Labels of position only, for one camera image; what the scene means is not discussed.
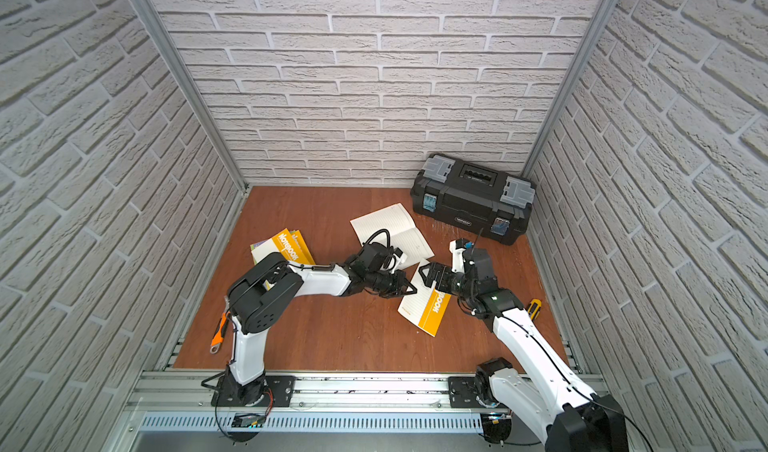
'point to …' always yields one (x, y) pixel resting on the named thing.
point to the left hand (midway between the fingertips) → (422, 290)
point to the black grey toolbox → (473, 197)
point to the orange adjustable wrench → (219, 333)
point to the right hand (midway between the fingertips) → (434, 273)
